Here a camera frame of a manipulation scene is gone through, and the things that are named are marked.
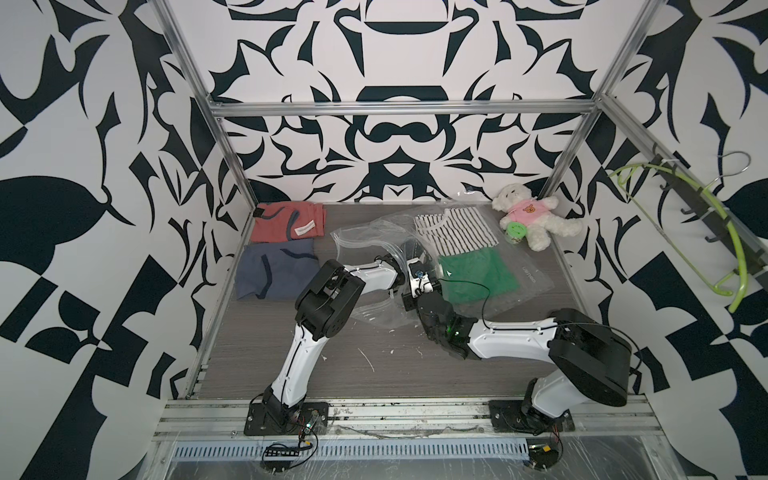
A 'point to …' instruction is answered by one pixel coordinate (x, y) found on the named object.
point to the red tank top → (288, 221)
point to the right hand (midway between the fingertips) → (409, 268)
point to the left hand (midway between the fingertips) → (437, 276)
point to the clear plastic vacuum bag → (360, 244)
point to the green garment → (477, 276)
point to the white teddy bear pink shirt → (522, 206)
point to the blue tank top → (277, 270)
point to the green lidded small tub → (516, 231)
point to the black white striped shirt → (456, 230)
